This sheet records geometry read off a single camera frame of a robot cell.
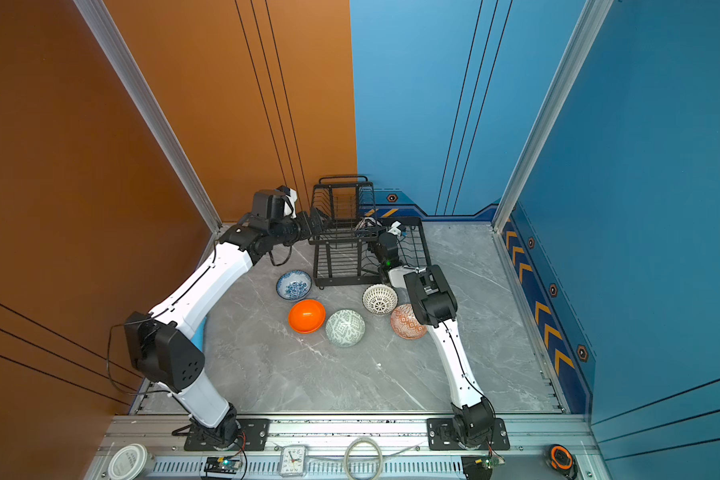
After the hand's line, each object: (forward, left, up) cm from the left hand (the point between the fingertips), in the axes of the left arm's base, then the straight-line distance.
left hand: (321, 219), depth 82 cm
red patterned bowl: (-17, -25, -28) cm, 41 cm away
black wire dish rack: (+14, -10, -28) cm, 33 cm away
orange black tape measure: (-51, -58, -26) cm, 82 cm away
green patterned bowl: (-19, -6, -28) cm, 34 cm away
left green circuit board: (-53, +21, -30) cm, 65 cm away
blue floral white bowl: (-4, +12, -27) cm, 30 cm away
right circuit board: (-52, -42, -28) cm, 73 cm away
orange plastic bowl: (-17, +5, -24) cm, 30 cm away
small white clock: (-52, +3, -27) cm, 59 cm away
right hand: (+18, -10, -17) cm, 27 cm away
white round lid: (-53, +39, -23) cm, 70 cm away
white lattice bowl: (-9, -17, -27) cm, 33 cm away
